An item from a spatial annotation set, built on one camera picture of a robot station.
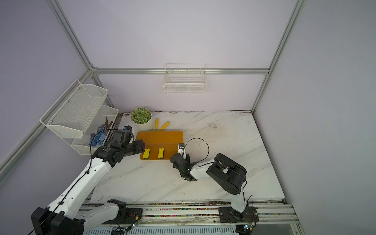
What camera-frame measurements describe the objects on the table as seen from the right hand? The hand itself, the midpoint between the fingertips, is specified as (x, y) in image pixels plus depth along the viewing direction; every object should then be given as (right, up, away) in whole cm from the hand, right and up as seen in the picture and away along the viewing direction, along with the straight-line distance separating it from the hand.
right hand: (179, 156), depth 95 cm
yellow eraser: (-12, +2, 0) cm, 12 cm away
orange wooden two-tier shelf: (-15, +6, +10) cm, 19 cm away
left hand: (-21, +8, -15) cm, 27 cm away
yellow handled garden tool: (-19, +21, +17) cm, 34 cm away
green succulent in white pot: (-26, +25, +4) cm, 36 cm away
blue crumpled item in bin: (-48, +11, -8) cm, 50 cm away
